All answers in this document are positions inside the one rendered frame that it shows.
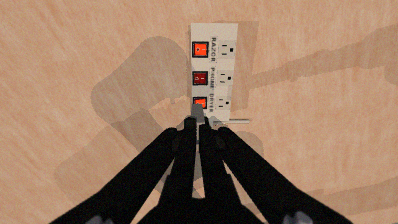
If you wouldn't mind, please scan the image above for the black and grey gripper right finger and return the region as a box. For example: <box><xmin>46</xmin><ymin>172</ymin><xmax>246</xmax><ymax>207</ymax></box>
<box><xmin>197</xmin><ymin>104</ymin><xmax>353</xmax><ymax>224</ymax></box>

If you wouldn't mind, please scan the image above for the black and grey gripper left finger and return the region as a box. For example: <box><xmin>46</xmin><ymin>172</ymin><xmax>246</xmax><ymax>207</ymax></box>
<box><xmin>49</xmin><ymin>104</ymin><xmax>198</xmax><ymax>224</ymax></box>

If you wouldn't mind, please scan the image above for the white power strip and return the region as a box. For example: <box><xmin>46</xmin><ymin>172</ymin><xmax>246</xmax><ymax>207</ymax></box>
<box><xmin>191</xmin><ymin>23</ymin><xmax>250</xmax><ymax>127</ymax></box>

